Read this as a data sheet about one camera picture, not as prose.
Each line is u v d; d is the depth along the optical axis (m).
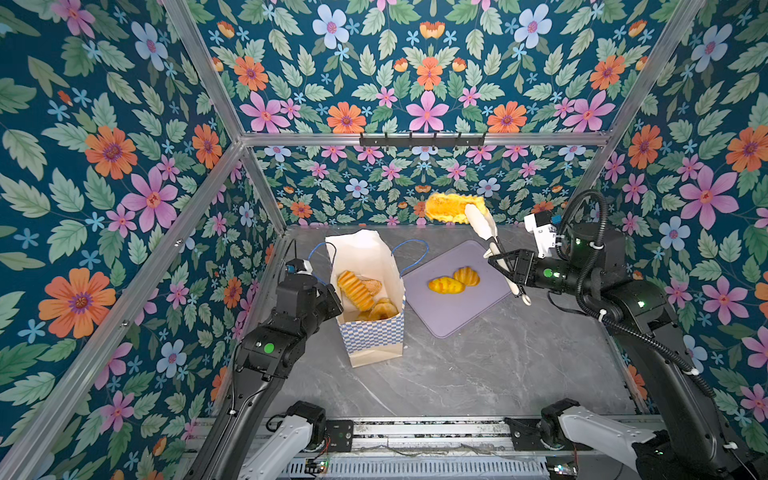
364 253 0.89
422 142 0.93
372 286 0.97
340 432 0.74
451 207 0.65
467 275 1.01
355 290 0.91
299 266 0.61
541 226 0.54
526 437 0.74
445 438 0.75
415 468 0.73
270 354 0.44
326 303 0.61
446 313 0.96
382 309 0.88
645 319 0.40
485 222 0.62
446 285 0.99
